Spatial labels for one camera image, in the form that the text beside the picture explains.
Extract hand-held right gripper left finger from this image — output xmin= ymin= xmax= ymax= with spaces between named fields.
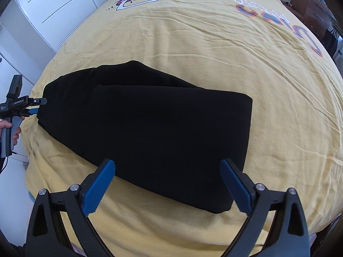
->
xmin=25 ymin=158 xmax=116 ymax=257

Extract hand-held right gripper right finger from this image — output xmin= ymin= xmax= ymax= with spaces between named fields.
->
xmin=219 ymin=158 xmax=311 ymax=257

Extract black pants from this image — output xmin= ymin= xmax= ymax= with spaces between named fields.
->
xmin=37 ymin=60 xmax=254 ymax=215

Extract person's left hand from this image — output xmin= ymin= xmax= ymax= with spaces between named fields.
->
xmin=0 ymin=120 xmax=22 ymax=146

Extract white wardrobe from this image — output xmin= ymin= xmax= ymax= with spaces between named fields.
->
xmin=0 ymin=0 xmax=132 ymax=101

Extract yellow printed blanket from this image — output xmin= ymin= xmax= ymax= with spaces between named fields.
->
xmin=23 ymin=0 xmax=343 ymax=257

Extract black bag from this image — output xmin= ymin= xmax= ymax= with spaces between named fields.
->
xmin=322 ymin=28 xmax=340 ymax=60

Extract wooden dresser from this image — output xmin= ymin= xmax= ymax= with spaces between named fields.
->
xmin=291 ymin=0 xmax=336 ymax=32

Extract black cable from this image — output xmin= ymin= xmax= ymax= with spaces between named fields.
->
xmin=0 ymin=154 xmax=24 ymax=175

